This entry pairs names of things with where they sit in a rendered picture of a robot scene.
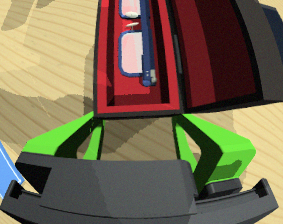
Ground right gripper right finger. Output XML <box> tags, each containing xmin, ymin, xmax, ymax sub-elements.
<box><xmin>172</xmin><ymin>114</ymin><xmax>256</xmax><ymax>194</ymax></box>

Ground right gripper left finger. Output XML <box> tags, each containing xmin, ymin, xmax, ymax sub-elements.
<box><xmin>22</xmin><ymin>111</ymin><xmax>105</xmax><ymax>160</ymax></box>

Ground blue glasses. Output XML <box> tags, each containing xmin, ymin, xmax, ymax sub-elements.
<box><xmin>118</xmin><ymin>0</ymin><xmax>157</xmax><ymax>87</ymax></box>

